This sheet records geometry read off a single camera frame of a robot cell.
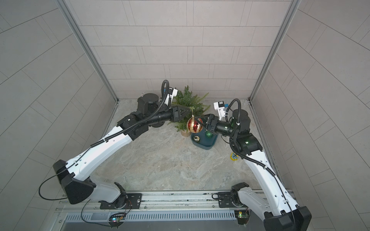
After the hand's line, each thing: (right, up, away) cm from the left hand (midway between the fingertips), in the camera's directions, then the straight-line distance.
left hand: (191, 109), depth 64 cm
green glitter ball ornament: (+11, -16, +28) cm, 34 cm away
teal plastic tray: (+9, -21, +27) cm, 35 cm away
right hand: (+3, -6, -1) cm, 7 cm away
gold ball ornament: (+3, -18, +26) cm, 32 cm away
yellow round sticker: (+26, -28, +21) cm, 43 cm away
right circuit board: (+25, -51, +5) cm, 57 cm away
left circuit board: (-33, -49, 0) cm, 59 cm away
